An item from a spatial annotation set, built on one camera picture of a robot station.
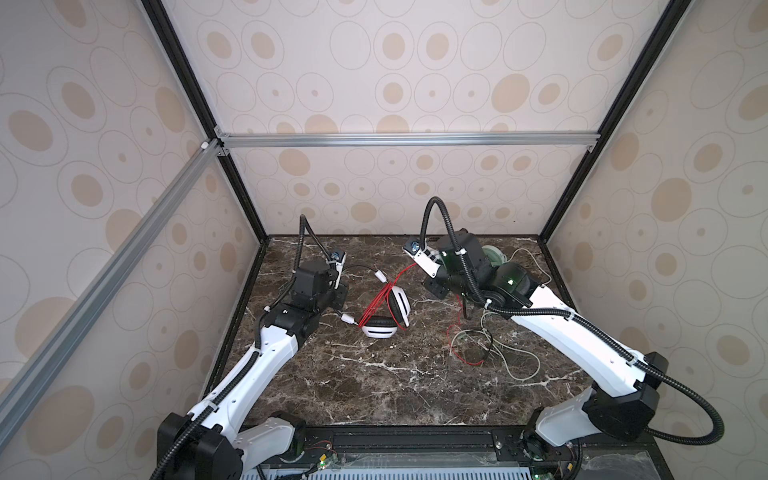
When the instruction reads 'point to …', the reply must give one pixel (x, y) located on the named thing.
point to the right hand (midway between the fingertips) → (428, 261)
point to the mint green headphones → (494, 255)
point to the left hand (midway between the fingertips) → (345, 272)
